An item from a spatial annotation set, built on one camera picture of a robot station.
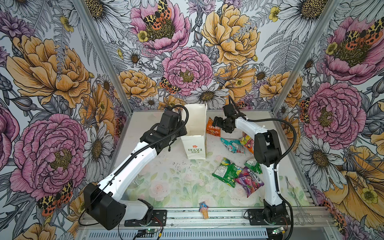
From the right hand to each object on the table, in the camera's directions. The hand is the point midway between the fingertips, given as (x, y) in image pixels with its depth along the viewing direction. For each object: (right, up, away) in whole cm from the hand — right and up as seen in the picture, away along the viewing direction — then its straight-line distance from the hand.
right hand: (218, 129), depth 104 cm
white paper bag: (-16, -7, -26) cm, 31 cm away
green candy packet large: (+3, -24, -18) cm, 30 cm away
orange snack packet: (-4, 0, +2) cm, 5 cm away
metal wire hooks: (+39, -42, -28) cm, 64 cm away
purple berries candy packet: (+14, -27, -22) cm, 38 cm away
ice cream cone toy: (-11, -38, -29) cm, 49 cm away
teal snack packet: (+8, -10, -9) cm, 16 cm away
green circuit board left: (-36, -46, -33) cm, 67 cm away
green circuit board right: (+23, -47, -32) cm, 61 cm away
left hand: (-22, 0, -26) cm, 34 cm away
